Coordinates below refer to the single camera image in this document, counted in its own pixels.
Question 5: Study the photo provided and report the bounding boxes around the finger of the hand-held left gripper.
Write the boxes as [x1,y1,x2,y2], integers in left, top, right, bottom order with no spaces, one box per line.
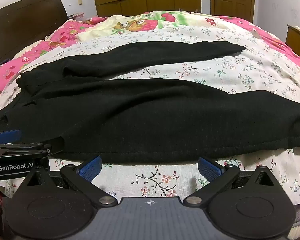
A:
[0,135,65,159]
[0,129,22,144]

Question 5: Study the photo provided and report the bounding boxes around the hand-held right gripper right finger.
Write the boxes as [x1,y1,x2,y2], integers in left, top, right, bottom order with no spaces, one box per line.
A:
[182,156,274,207]

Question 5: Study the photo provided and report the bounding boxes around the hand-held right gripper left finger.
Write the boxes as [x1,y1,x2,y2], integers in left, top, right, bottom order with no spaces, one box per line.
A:
[27,155,118,207]

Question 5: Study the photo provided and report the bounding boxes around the black pants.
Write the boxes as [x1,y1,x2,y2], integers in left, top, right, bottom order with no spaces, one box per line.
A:
[0,41,300,164]

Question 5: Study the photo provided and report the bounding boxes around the white floral bedsheet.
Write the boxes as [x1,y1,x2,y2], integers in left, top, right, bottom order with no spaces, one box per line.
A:
[0,24,300,205]

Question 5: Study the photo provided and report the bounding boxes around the dark wooden headboard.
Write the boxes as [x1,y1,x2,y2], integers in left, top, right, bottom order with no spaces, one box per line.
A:
[0,0,69,68]

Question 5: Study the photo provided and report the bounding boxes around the wooden desk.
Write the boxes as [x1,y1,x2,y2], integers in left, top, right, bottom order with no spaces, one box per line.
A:
[286,24,300,60]

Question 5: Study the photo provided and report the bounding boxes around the brown wooden door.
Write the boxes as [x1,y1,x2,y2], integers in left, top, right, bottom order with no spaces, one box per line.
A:
[210,0,255,23]

